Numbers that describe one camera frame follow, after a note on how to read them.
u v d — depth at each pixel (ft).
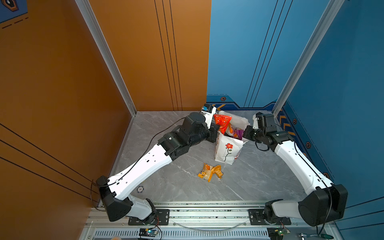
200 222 2.39
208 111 1.79
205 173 2.84
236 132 2.90
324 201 1.31
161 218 2.44
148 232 2.32
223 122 2.10
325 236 2.21
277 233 2.31
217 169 2.91
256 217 2.38
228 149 2.61
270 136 1.84
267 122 1.97
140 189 2.72
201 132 1.57
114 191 1.28
